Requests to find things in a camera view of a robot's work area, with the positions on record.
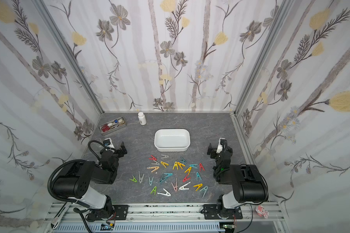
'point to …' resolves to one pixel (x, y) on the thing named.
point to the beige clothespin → (155, 167)
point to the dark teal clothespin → (182, 160)
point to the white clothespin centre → (182, 188)
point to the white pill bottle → (142, 119)
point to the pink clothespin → (175, 187)
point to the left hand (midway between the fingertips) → (116, 142)
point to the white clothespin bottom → (167, 193)
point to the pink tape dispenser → (261, 211)
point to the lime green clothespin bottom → (154, 190)
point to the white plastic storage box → (172, 140)
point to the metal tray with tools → (112, 125)
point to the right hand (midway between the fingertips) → (219, 142)
